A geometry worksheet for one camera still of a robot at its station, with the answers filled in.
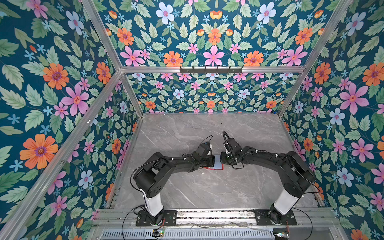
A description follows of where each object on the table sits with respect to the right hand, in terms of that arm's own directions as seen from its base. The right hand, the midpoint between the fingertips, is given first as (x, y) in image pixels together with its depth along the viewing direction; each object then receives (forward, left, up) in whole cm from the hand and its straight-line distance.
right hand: (219, 159), depth 92 cm
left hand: (-1, +1, +3) cm, 3 cm away
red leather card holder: (-4, +1, 0) cm, 4 cm away
